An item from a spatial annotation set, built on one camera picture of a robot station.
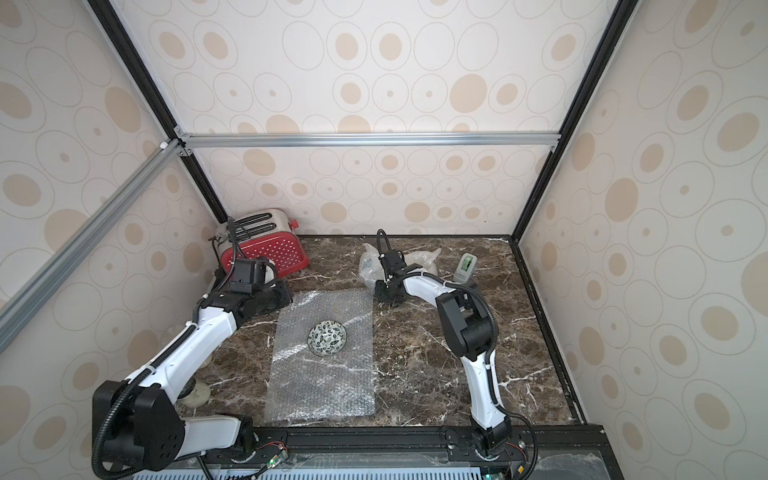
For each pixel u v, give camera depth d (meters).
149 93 0.80
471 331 0.56
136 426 0.39
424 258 1.05
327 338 0.92
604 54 0.73
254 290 0.65
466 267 1.06
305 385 0.83
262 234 0.96
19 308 0.51
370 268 1.02
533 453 0.71
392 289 0.76
